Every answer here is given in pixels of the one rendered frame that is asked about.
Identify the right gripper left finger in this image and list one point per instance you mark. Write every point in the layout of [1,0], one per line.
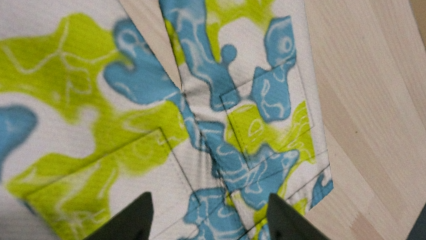
[133,222]

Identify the white floral patterned shorts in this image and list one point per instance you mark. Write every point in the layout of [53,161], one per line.
[90,118]

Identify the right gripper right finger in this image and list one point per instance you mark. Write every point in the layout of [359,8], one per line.
[286,223]

